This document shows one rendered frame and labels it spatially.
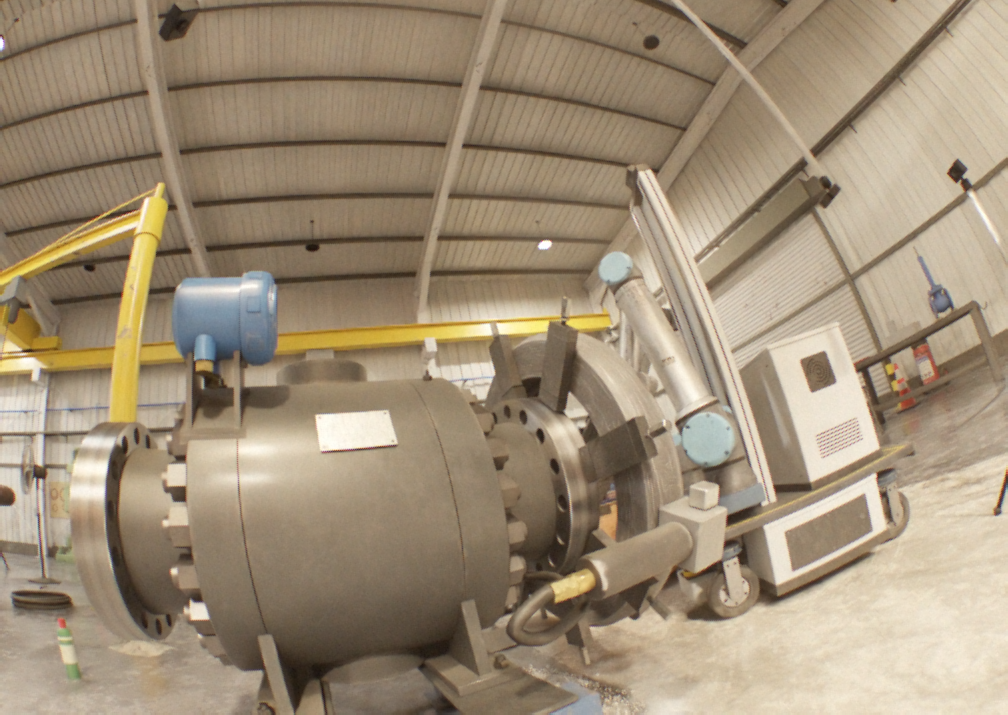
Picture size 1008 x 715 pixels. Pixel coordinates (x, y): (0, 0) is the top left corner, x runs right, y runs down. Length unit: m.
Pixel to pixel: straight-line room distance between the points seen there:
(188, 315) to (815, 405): 1.71
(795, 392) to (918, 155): 8.01
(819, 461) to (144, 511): 1.77
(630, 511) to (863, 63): 9.86
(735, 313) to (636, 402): 10.31
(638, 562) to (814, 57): 10.58
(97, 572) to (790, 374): 1.85
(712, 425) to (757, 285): 9.51
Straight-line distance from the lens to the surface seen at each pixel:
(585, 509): 0.92
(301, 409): 0.78
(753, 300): 10.77
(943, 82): 9.63
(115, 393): 4.40
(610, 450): 0.84
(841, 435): 1.68
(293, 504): 0.68
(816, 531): 1.54
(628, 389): 0.86
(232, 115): 9.83
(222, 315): 0.77
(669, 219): 1.86
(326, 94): 9.46
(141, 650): 2.63
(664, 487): 0.84
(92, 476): 0.86
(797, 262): 10.09
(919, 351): 8.32
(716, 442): 1.25
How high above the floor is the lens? 0.58
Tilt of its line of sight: 21 degrees up
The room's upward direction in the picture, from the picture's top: 13 degrees counter-clockwise
